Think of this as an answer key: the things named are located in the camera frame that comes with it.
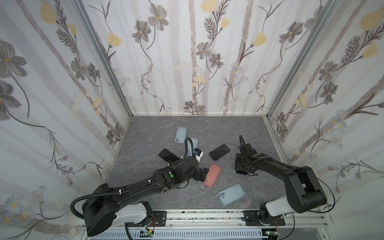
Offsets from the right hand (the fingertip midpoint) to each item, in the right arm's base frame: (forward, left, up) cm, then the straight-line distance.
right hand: (237, 165), depth 93 cm
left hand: (-6, +24, +13) cm, 28 cm away
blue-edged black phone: (+11, +10, -3) cm, 15 cm away
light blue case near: (+16, +27, -4) cm, 31 cm away
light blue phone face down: (-18, +6, 0) cm, 19 cm away
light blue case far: (+23, +38, -3) cm, 45 cm away
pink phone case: (-7, +16, -1) cm, 18 cm away
